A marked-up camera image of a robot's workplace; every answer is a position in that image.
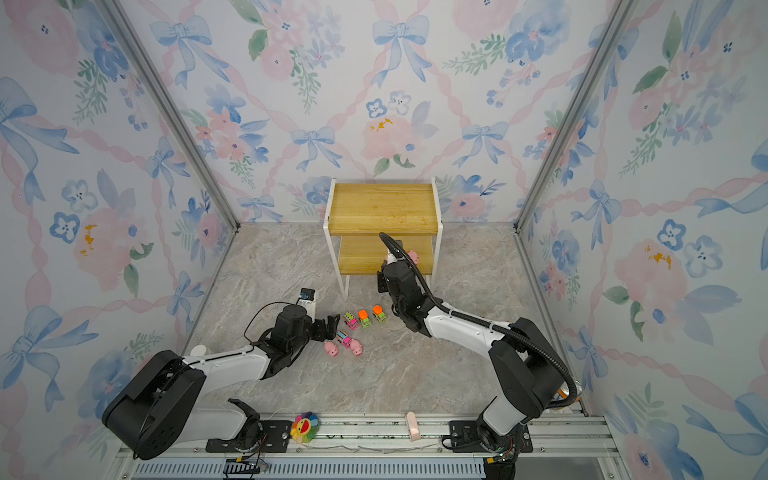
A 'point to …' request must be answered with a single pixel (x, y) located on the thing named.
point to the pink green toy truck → (351, 321)
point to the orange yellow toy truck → (379, 314)
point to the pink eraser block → (413, 426)
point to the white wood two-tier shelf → (358, 213)
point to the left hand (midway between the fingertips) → (327, 311)
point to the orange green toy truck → (363, 317)
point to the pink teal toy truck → (343, 338)
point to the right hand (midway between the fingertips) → (389, 259)
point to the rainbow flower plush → (304, 428)
